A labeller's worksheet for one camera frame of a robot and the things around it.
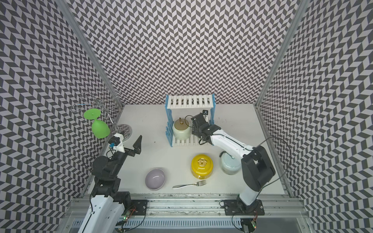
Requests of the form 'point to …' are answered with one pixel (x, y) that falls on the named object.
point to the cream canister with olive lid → (181, 129)
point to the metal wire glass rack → (104, 99)
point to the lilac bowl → (155, 179)
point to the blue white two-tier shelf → (187, 102)
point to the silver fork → (197, 184)
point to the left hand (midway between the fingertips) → (132, 134)
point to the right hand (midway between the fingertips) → (201, 129)
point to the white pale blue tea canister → (230, 164)
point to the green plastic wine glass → (99, 129)
